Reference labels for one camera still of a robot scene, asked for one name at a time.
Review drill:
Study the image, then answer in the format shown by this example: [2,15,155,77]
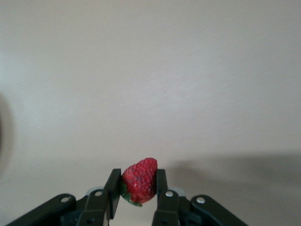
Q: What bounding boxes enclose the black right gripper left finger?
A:
[6,168,123,226]

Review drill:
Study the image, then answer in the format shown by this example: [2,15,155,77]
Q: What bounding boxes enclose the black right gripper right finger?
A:
[152,168,247,226]

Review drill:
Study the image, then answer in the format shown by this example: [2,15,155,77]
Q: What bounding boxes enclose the red strawberry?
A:
[120,157,158,207]

